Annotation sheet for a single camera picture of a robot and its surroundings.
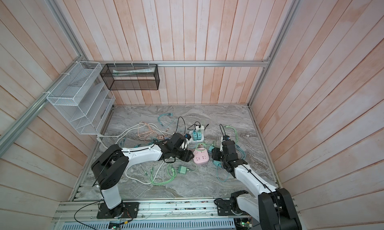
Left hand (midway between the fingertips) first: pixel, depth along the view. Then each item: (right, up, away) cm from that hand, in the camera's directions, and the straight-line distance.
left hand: (189, 157), depth 88 cm
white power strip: (+5, +12, +7) cm, 15 cm away
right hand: (+16, +4, +2) cm, 16 cm away
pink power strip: (+7, 0, 0) cm, 7 cm away
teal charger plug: (+16, -3, -1) cm, 17 cm away
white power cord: (-62, +10, +13) cm, 64 cm away
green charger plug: (-4, -6, -2) cm, 8 cm away
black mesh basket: (-42, +53, +16) cm, 70 cm away
